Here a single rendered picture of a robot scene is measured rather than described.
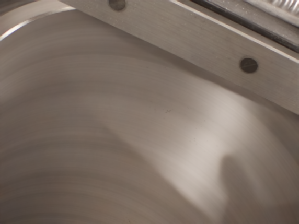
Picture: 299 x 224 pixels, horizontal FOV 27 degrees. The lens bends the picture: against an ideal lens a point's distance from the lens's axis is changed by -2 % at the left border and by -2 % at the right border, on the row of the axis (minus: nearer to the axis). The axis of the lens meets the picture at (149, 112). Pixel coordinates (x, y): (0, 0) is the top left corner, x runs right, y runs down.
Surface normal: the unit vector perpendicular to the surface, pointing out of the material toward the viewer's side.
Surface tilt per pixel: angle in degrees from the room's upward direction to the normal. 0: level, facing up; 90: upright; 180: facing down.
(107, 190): 14
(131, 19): 25
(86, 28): 20
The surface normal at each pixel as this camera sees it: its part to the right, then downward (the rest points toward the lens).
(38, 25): 0.71, 0.63
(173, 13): -0.27, 0.59
